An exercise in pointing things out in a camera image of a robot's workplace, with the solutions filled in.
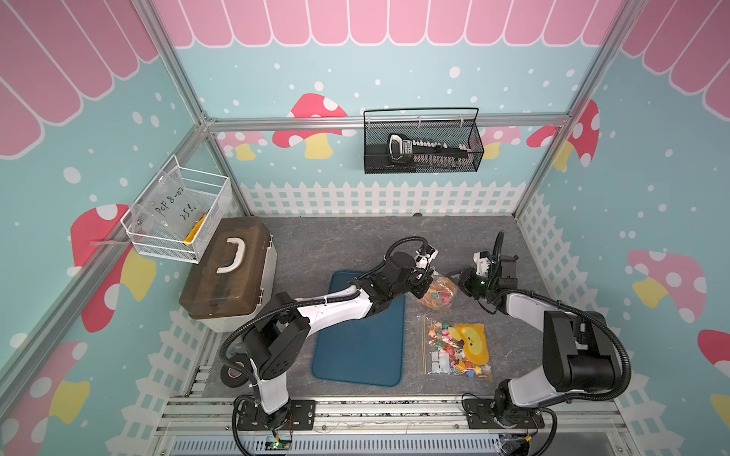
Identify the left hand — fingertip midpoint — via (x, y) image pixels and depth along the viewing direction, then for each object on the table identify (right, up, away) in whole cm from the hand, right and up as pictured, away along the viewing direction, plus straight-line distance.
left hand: (431, 274), depth 84 cm
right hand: (+8, -1, +9) cm, 12 cm away
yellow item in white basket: (-65, +11, -9) cm, 66 cm away
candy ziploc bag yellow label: (+7, -22, 0) cm, 23 cm away
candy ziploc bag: (+4, -7, +6) cm, 10 cm away
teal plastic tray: (-18, -23, +2) cm, 30 cm away
